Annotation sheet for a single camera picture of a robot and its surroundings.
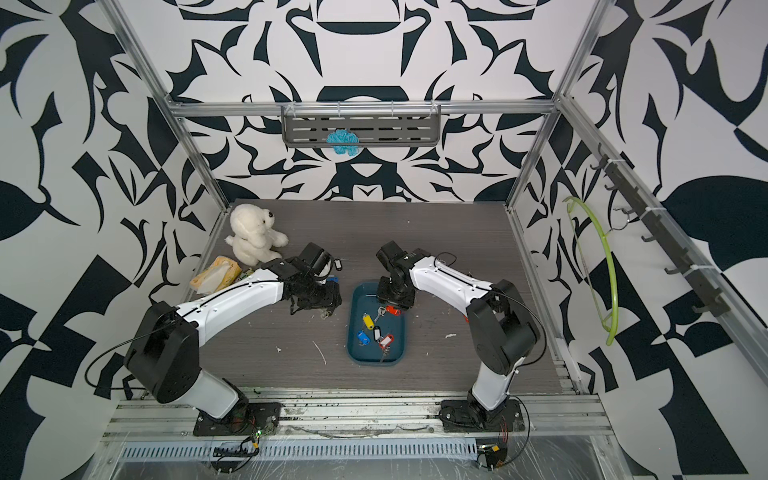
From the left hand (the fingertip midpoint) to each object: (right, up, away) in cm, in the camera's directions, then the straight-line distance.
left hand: (335, 296), depth 87 cm
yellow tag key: (+9, -8, +3) cm, 13 cm away
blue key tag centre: (+8, -12, 0) cm, 14 cm away
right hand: (+14, -1, +2) cm, 14 cm away
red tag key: (+16, -5, +5) cm, 17 cm away
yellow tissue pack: (-39, +4, +10) cm, 40 cm away
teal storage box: (+11, -11, +2) cm, 16 cm away
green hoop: (+62, 0, -23) cm, 66 cm away
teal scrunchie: (+2, +47, +4) cm, 47 cm away
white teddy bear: (-26, +16, +5) cm, 30 cm away
